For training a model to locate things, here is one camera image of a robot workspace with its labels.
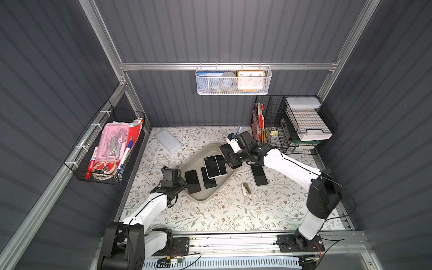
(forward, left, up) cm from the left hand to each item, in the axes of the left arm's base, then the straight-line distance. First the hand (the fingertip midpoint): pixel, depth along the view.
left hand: (182, 182), depth 89 cm
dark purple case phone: (+6, -43, -4) cm, 44 cm away
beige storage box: (+14, -6, -2) cm, 16 cm away
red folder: (+45, -49, +5) cm, 67 cm away
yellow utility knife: (+35, -51, -1) cm, 61 cm away
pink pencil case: (+6, +26, +27) cm, 38 cm away
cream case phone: (+10, -16, -1) cm, 19 cm away
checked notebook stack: (+27, -71, +17) cm, 78 cm away
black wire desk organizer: (+49, -62, +1) cm, 79 cm away
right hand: (+10, -28, +12) cm, 32 cm away
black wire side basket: (-5, +31, +31) cm, 44 cm away
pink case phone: (+1, -5, -2) cm, 6 cm away
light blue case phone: (0, -14, -2) cm, 14 cm away
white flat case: (+29, +11, -4) cm, 32 cm away
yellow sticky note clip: (+38, -59, -2) cm, 70 cm away
